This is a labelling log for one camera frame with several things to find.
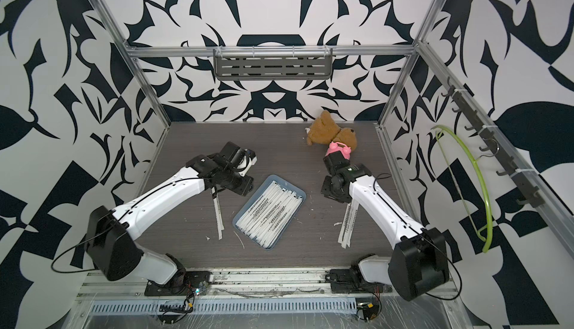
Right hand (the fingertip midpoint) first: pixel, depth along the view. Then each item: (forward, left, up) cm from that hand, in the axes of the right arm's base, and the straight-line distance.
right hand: (329, 190), depth 84 cm
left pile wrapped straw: (-5, +43, -11) cm, 45 cm away
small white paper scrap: (-17, +32, -11) cm, 37 cm away
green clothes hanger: (-21, -36, +17) cm, 45 cm away
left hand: (+2, +30, +4) cm, 31 cm away
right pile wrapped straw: (-13, -6, -12) cm, 18 cm away
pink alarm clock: (+21, -5, -2) cm, 22 cm away
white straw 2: (0, +12, -10) cm, 16 cm away
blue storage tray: (+5, +12, -9) cm, 16 cm away
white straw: (-7, +24, -10) cm, 26 cm away
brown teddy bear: (+32, -2, -2) cm, 32 cm away
